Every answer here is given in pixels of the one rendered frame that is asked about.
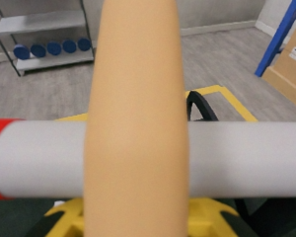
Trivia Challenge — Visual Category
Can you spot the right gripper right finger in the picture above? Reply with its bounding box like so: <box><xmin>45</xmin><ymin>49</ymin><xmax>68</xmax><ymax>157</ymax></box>
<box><xmin>188</xmin><ymin>197</ymin><xmax>240</xmax><ymax>237</ymax></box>

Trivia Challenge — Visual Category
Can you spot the black clothes hanger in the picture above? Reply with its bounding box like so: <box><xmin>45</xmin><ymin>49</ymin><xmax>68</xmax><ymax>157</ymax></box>
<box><xmin>186</xmin><ymin>91</ymin><xmax>296</xmax><ymax>237</ymax></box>

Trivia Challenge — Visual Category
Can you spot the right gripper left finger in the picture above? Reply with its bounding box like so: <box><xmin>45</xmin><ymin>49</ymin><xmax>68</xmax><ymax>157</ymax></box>
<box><xmin>46</xmin><ymin>198</ymin><xmax>85</xmax><ymax>237</ymax></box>

